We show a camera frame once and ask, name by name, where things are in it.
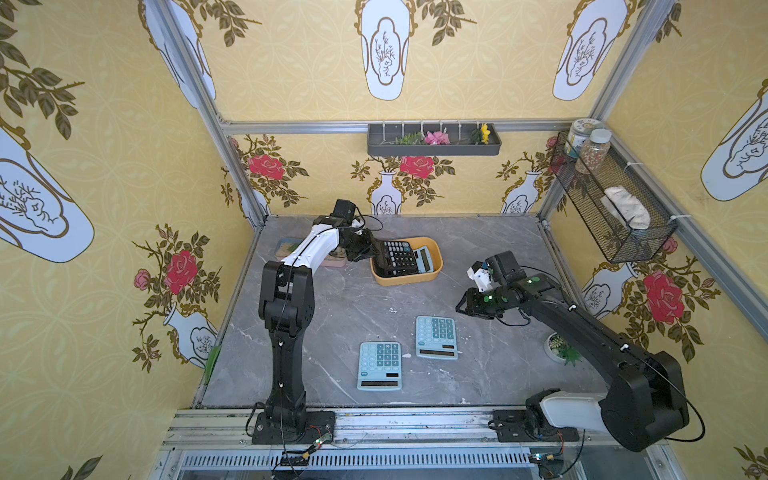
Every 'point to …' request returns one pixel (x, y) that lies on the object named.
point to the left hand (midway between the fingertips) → (369, 250)
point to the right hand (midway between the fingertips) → (464, 304)
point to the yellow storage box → (416, 243)
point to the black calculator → (395, 258)
